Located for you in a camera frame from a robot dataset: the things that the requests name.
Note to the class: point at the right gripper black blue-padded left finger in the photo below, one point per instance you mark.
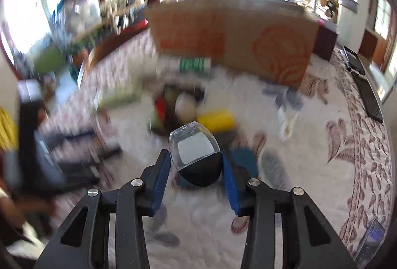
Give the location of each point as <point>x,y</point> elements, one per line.
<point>82,239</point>

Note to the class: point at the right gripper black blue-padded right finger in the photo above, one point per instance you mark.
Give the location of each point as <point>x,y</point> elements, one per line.
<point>309,240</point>

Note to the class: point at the clear and black dome object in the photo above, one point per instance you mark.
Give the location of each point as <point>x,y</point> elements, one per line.
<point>196,154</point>

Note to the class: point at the smartphone with lit screen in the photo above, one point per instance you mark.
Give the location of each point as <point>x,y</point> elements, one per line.
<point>370,243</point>

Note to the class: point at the dark brown lighter red top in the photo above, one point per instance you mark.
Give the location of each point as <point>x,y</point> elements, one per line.
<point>164,114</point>

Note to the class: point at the yellow plastic whistle bar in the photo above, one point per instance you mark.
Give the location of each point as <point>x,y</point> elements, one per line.
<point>218,121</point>

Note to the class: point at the beige wooden egg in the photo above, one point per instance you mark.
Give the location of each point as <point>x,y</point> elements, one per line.
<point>186,108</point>

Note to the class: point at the brown cardboard box orange print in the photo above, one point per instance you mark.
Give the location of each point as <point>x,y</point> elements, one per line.
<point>272,39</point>

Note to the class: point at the dark maroon box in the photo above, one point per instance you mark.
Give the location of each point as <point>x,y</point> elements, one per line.
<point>326,39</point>

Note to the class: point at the wooden door with window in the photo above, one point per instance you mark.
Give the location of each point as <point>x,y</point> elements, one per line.
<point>380,33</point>

